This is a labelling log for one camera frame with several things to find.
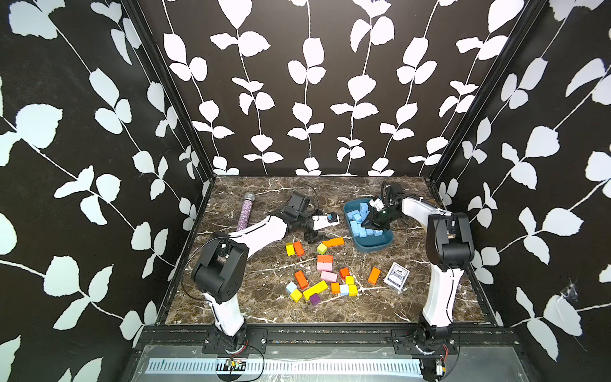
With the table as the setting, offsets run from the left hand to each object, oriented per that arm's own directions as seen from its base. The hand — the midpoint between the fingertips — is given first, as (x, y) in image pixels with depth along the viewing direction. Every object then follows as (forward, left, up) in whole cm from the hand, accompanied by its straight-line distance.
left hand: (327, 223), depth 89 cm
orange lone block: (-17, -17, -11) cm, 26 cm away
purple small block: (-25, +6, -10) cm, 28 cm away
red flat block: (-9, +1, -12) cm, 15 cm away
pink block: (-16, 0, -12) cm, 20 cm away
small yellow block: (-23, +13, -10) cm, 28 cm away
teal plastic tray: (-3, -18, -10) cm, 21 cm away
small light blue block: (-20, +14, -10) cm, 27 cm away
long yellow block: (-21, +5, -11) cm, 24 cm away
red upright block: (-5, +12, -11) cm, 17 cm away
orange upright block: (-18, +10, -10) cm, 23 cm away
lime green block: (-6, +2, -10) cm, 12 cm away
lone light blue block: (+10, -15, -10) cm, 21 cm away
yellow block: (-5, +15, -10) cm, 19 cm away
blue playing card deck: (-18, -25, -10) cm, 33 cm away
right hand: (+6, -15, -7) cm, 18 cm away
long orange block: (-2, -3, -12) cm, 13 cm away
